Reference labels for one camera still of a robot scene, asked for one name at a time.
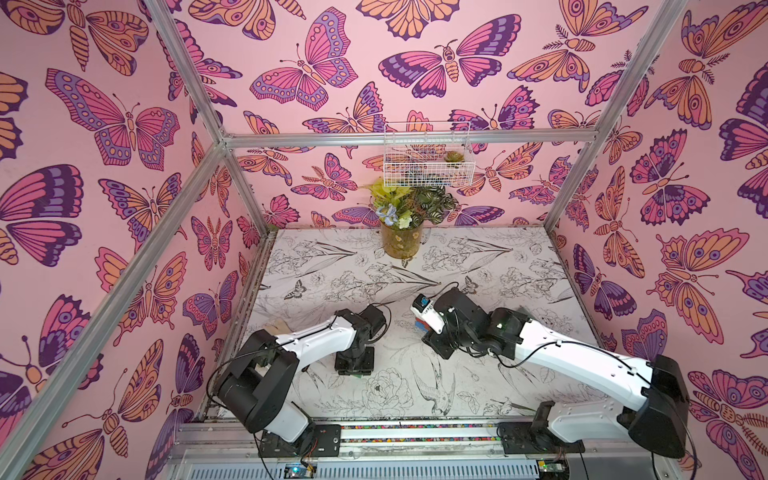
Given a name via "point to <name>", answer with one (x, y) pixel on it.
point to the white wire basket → (428, 154)
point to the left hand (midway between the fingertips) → (364, 370)
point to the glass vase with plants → (402, 212)
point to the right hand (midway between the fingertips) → (428, 330)
